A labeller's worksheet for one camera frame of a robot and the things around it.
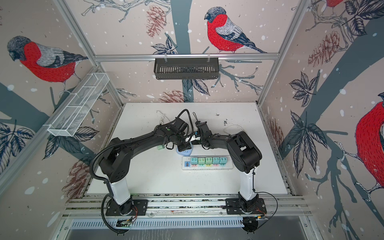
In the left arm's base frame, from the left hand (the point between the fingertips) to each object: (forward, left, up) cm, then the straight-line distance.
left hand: (189, 144), depth 88 cm
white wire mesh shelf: (+4, +59, +23) cm, 63 cm away
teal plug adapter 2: (-10, -3, -1) cm, 10 cm away
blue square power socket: (-2, +2, -6) cm, 7 cm away
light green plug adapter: (-9, -11, -2) cm, 15 cm away
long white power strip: (-11, +2, -6) cm, 12 cm away
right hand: (+8, -1, -8) cm, 11 cm away
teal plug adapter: (-10, -19, -2) cm, 22 cm away
